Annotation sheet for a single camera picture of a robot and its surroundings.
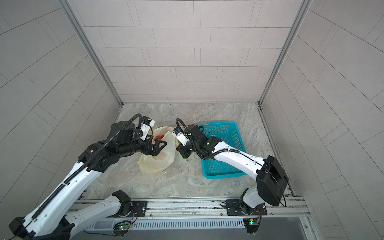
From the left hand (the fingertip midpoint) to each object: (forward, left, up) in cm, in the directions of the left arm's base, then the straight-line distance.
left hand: (162, 139), depth 66 cm
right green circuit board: (-29, -41, -26) cm, 57 cm away
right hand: (+2, -6, -12) cm, 13 cm away
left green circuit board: (-30, +17, -24) cm, 42 cm away
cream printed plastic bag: (-5, -2, -10) cm, 11 cm away
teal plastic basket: (+19, -36, -22) cm, 47 cm away
